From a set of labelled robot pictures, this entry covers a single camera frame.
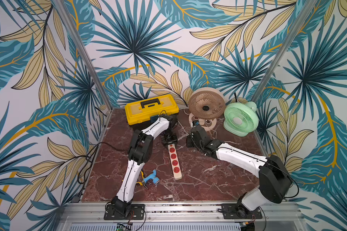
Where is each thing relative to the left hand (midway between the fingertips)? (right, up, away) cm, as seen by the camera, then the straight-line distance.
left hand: (172, 148), depth 96 cm
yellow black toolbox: (-22, +22, -3) cm, 31 cm away
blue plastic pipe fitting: (-9, -15, -14) cm, 23 cm away
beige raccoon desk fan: (+21, +28, -6) cm, 35 cm away
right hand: (+9, +8, -9) cm, 16 cm away
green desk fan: (+41, +19, -10) cm, 46 cm away
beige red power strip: (+2, -7, -8) cm, 10 cm away
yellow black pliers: (-17, -17, -14) cm, 28 cm away
